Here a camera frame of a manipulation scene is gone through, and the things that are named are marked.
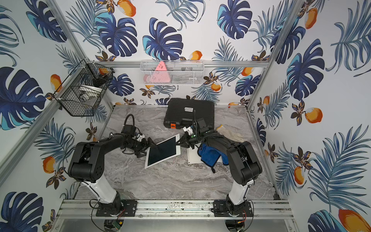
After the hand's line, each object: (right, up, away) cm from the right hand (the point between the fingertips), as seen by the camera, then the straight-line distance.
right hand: (176, 143), depth 85 cm
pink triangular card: (-10, +42, +6) cm, 44 cm away
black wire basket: (-49, +30, -7) cm, 58 cm away
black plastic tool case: (+1, +20, +26) cm, 33 cm away
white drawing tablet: (+11, -10, +8) cm, 17 cm away
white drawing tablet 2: (-9, -6, +8) cm, 13 cm away
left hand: (-16, -4, +8) cm, 18 cm away
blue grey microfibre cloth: (+21, -9, +8) cm, 25 cm away
